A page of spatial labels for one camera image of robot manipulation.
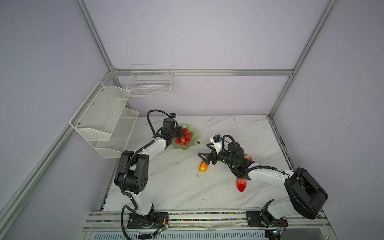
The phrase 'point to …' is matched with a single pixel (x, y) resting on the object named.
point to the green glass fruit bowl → (194, 139)
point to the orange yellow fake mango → (203, 167)
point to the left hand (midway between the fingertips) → (179, 128)
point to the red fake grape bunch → (185, 139)
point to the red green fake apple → (248, 157)
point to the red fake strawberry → (241, 184)
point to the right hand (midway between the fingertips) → (202, 149)
